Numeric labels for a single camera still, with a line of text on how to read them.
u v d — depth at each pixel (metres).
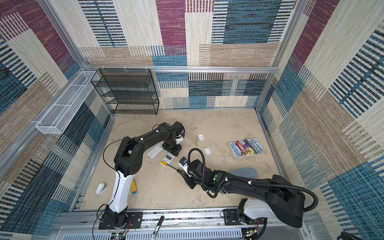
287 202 0.42
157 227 0.71
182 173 0.81
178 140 0.91
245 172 0.85
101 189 0.81
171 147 0.86
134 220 0.73
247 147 0.96
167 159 0.92
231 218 0.73
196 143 1.02
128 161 0.57
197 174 0.62
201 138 1.03
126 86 1.08
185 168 0.71
